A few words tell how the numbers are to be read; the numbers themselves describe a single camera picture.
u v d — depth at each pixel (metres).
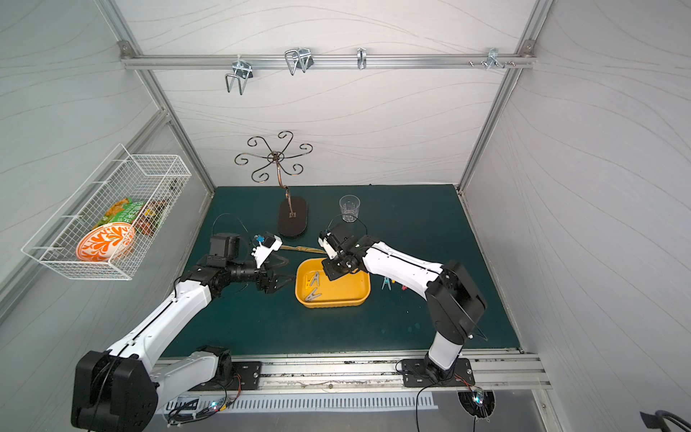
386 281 0.91
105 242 0.63
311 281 0.91
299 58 0.76
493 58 0.77
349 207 1.11
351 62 0.79
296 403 0.70
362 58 0.78
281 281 0.69
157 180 0.80
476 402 0.72
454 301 0.47
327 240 0.69
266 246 0.68
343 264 0.64
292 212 1.08
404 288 0.90
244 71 0.78
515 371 0.77
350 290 0.93
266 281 0.69
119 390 0.38
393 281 0.73
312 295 0.88
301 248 1.03
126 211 0.67
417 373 0.75
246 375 0.74
